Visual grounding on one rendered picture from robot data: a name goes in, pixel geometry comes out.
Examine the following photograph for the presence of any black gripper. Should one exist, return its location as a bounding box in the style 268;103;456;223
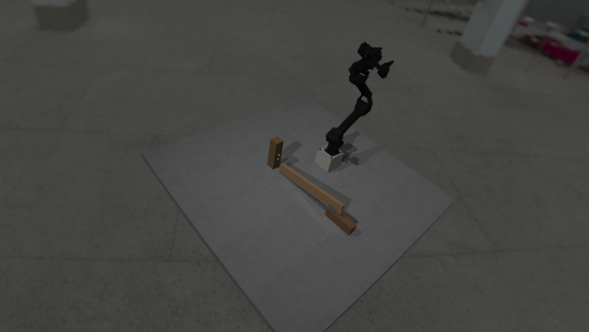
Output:
358;42;394;78

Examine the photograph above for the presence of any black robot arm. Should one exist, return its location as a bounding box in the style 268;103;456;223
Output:
325;61;372;156

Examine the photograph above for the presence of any long brown wooden rail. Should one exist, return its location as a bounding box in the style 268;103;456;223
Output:
280;163;345;216

